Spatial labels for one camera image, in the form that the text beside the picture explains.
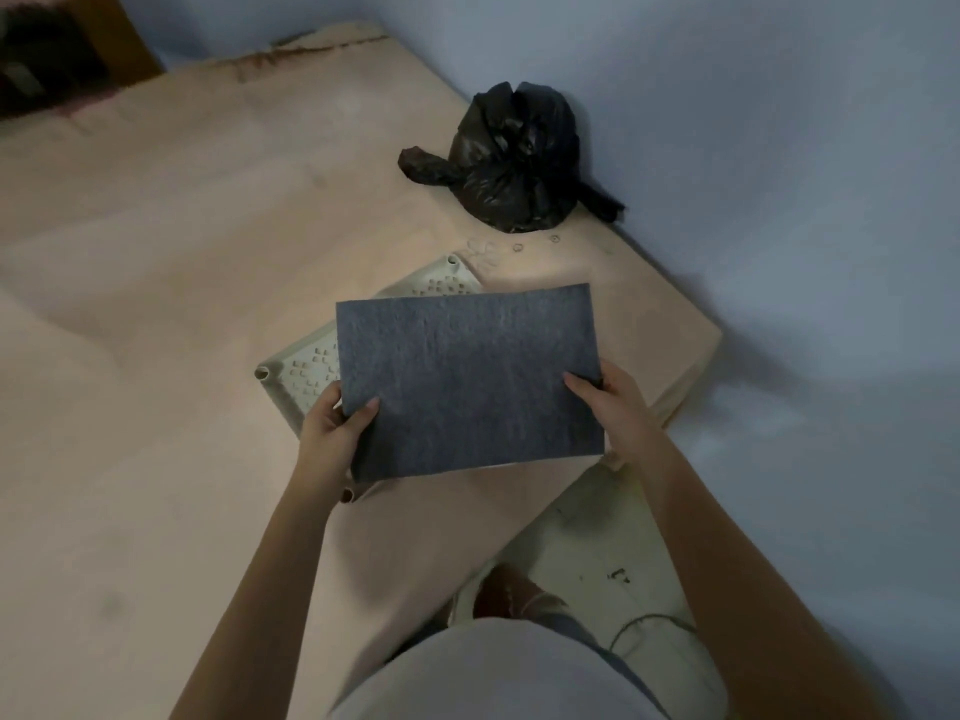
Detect person's left hand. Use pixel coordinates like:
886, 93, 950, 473
296, 381, 382, 503

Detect person's right hand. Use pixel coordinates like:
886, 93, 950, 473
562, 359, 661, 473

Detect beige plastic tray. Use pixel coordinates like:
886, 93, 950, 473
253, 252, 624, 505

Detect grey and white absorbent pad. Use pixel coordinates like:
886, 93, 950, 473
335, 284, 606, 485

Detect black plastic bag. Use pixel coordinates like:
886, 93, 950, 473
397, 81, 626, 235

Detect person's right forearm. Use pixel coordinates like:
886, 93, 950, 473
633, 441, 894, 720

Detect person's left forearm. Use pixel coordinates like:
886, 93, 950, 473
168, 471, 350, 720

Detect person's blue jeans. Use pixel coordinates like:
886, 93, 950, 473
382, 610, 669, 713

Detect person's white shirt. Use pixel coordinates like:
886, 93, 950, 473
329, 620, 669, 720

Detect beige sandal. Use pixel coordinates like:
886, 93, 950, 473
472, 565, 571, 623

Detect pink tablecloth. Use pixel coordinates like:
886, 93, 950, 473
0, 21, 725, 720

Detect thin dark floor cable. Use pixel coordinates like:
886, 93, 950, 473
611, 612, 699, 657

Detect brown wooden post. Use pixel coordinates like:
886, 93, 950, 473
82, 0, 166, 87

